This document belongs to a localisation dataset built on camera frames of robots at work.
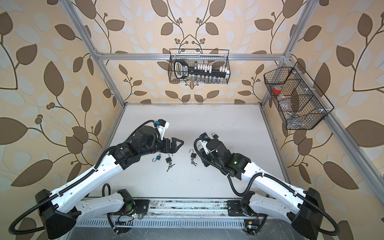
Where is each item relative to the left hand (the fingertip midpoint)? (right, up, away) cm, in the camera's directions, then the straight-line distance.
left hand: (178, 141), depth 70 cm
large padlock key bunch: (-8, -18, +19) cm, 27 cm away
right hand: (+12, -6, +6) cm, 14 cm away
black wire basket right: (+65, +19, +11) cm, 68 cm away
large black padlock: (-9, -15, +21) cm, 27 cm away
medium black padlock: (+6, -12, +22) cm, 26 cm away
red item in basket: (+56, +28, +17) cm, 65 cm away
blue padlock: (-16, -14, +21) cm, 30 cm away
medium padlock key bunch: (+6, -16, +19) cm, 26 cm away
